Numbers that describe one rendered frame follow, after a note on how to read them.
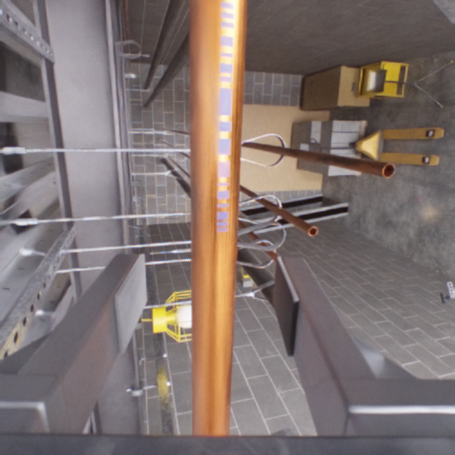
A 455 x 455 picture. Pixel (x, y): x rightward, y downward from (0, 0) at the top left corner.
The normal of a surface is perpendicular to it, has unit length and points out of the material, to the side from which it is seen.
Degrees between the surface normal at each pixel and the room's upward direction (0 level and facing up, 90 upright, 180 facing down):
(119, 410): 90
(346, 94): 90
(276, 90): 90
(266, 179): 90
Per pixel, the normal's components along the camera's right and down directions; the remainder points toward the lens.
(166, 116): 0.27, 0.29
